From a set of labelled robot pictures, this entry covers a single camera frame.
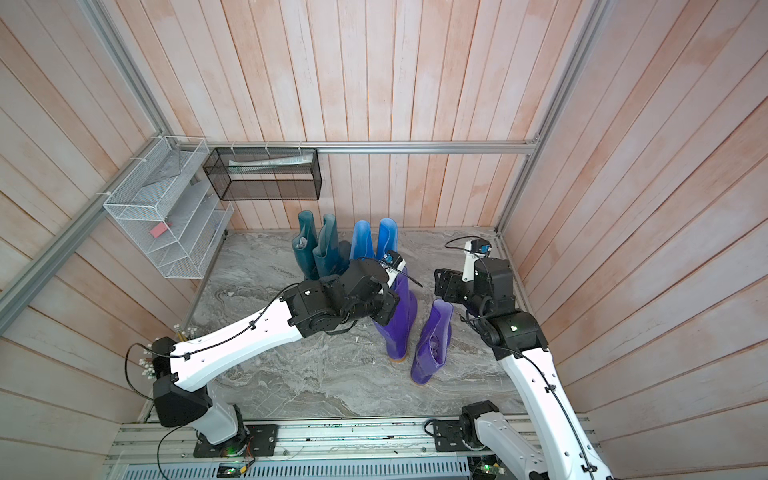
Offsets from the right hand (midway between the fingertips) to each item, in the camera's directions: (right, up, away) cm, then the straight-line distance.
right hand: (447, 270), depth 72 cm
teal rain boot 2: (-31, +5, +8) cm, 33 cm away
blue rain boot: (-22, +7, +19) cm, 30 cm away
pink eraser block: (-79, +11, +10) cm, 80 cm away
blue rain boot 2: (-14, +9, +12) cm, 21 cm away
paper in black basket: (-51, +32, +18) cm, 63 cm away
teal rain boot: (-38, +7, +12) cm, 41 cm away
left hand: (-14, -7, -3) cm, 16 cm away
